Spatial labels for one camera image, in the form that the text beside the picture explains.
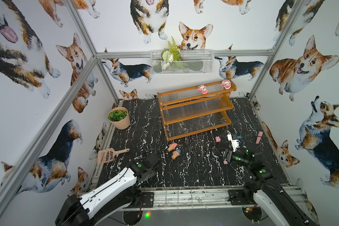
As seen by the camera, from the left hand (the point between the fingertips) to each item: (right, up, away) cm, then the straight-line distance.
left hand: (149, 170), depth 81 cm
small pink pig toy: (+43, +15, +13) cm, 48 cm away
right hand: (+36, +14, -7) cm, 39 cm away
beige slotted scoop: (-29, +6, +9) cm, 30 cm away
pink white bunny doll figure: (+47, +51, +5) cm, 69 cm away
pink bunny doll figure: (+31, +48, +2) cm, 57 cm away
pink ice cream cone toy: (+13, +11, +9) cm, 19 cm away
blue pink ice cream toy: (+15, +7, +6) cm, 18 cm away
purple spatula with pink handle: (+73, +16, +16) cm, 76 cm away
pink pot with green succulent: (-22, +31, +11) cm, 39 cm away
